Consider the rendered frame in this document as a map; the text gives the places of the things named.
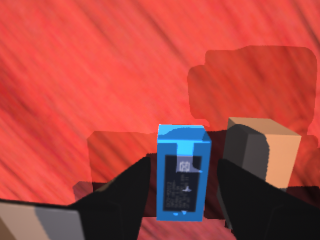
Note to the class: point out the blue block with black label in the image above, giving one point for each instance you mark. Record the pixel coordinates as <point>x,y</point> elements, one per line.
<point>183,154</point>

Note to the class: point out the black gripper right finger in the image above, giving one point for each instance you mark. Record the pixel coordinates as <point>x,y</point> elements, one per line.
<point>258,210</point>

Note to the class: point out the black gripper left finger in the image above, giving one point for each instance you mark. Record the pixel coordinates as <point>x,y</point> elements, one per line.
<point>114,212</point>

